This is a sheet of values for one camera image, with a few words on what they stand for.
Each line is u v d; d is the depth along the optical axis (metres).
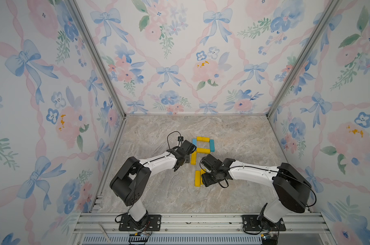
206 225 0.75
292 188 0.44
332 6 0.69
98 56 0.86
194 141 1.04
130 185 0.46
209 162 0.69
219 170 0.65
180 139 0.82
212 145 1.03
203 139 1.06
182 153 0.71
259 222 0.66
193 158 0.96
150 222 0.74
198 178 0.87
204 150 1.00
